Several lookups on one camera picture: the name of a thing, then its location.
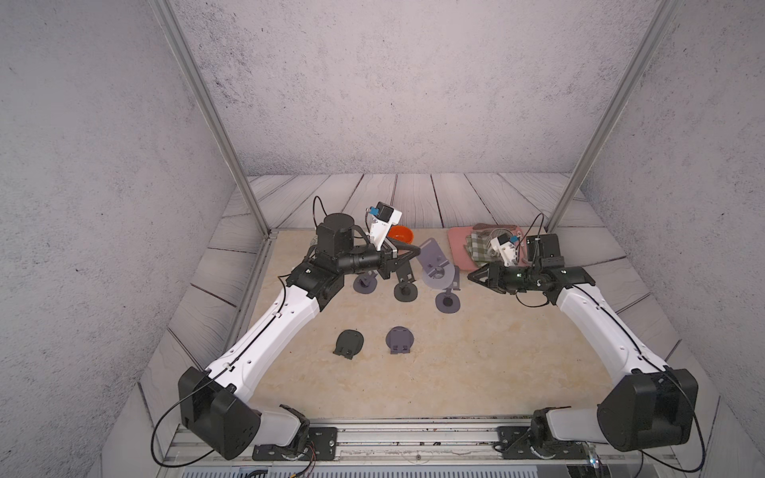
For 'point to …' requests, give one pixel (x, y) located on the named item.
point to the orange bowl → (401, 232)
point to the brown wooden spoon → (479, 226)
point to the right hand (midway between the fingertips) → (474, 277)
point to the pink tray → (460, 259)
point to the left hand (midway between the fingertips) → (421, 253)
